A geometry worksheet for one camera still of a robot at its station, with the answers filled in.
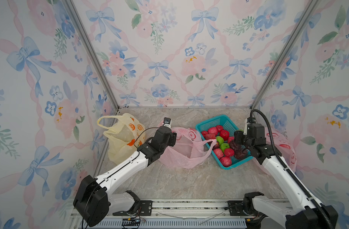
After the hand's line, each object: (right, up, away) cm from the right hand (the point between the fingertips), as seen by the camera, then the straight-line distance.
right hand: (242, 132), depth 80 cm
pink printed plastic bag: (+20, -7, -5) cm, 21 cm away
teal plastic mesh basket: (-1, +4, +21) cm, 21 cm away
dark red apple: (-12, -10, +10) cm, 18 cm away
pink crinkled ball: (-12, 0, +19) cm, 22 cm away
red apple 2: (-6, +1, +21) cm, 22 cm away
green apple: (-7, -9, +10) cm, 15 cm away
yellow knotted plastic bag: (-74, -5, +20) cm, 76 cm away
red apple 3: (-5, -3, +16) cm, 16 cm away
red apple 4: (-15, -3, +12) cm, 20 cm away
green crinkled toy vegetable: (-8, -6, +14) cm, 17 cm away
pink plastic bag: (-29, -13, +9) cm, 33 cm away
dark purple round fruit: (+2, -13, +7) cm, 15 cm away
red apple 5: (-11, -13, +8) cm, 19 cm away
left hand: (-40, +1, 0) cm, 40 cm away
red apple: (-18, -1, +18) cm, 25 cm away
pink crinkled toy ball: (-6, -12, +3) cm, 14 cm away
